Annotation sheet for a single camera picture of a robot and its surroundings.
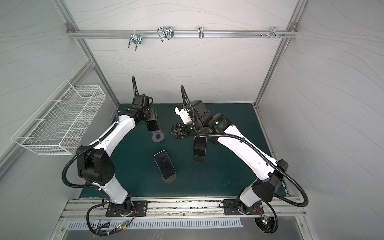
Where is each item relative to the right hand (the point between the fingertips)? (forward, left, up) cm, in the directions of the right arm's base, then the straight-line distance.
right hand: (176, 127), depth 67 cm
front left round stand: (-15, +4, -27) cm, 31 cm away
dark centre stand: (-1, -10, -32) cm, 34 cm away
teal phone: (-10, +7, -21) cm, 24 cm away
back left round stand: (+14, +19, -31) cm, 39 cm away
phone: (+6, +15, -7) cm, 17 cm away
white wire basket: (-2, +55, +1) cm, 55 cm away
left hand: (+19, +19, -11) cm, 29 cm away
